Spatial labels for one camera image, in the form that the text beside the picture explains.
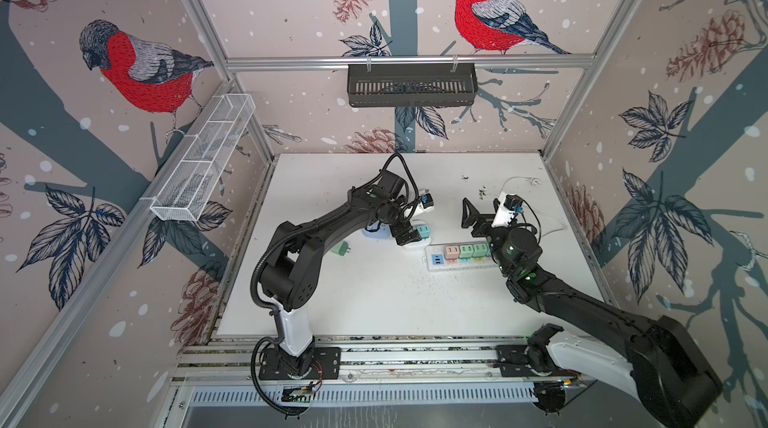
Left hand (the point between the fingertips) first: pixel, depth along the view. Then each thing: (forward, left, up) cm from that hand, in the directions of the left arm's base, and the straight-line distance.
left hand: (413, 221), depth 88 cm
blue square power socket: (-7, +9, +7) cm, 13 cm away
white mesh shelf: (+7, +57, +20) cm, 61 cm away
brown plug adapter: (-8, -11, -4) cm, 15 cm away
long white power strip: (-9, -7, -8) cm, 14 cm away
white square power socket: (-4, -2, -6) cm, 8 cm away
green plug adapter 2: (-1, -4, -4) cm, 5 cm away
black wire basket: (+46, -1, +18) cm, 50 cm away
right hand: (-1, -17, +11) cm, 20 cm away
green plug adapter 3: (-8, -15, -4) cm, 18 cm away
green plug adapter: (-4, +23, -9) cm, 25 cm away
